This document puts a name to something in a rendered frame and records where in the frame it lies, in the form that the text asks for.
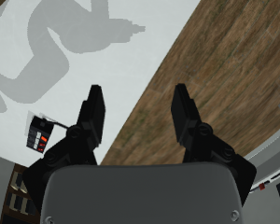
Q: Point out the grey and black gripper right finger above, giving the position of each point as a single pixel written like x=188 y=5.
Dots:
x=199 y=141

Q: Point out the black power strip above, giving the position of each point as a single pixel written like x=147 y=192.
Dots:
x=39 y=133

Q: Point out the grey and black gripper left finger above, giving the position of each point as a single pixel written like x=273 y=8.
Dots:
x=75 y=149

